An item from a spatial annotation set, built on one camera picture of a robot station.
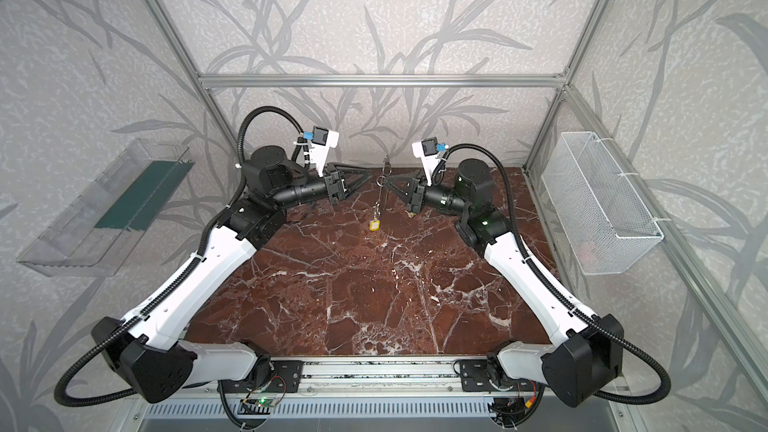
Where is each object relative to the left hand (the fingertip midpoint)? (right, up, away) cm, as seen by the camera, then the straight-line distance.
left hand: (372, 169), depth 60 cm
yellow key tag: (0, -12, +7) cm, 14 cm away
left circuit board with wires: (-26, -54, +12) cm, 62 cm away
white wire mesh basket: (+48, -12, +1) cm, 50 cm away
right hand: (+3, -1, +4) cm, 5 cm away
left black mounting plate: (-22, -50, +14) cm, 56 cm away
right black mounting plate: (+24, -51, +13) cm, 58 cm away
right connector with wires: (+35, -55, +11) cm, 66 cm away
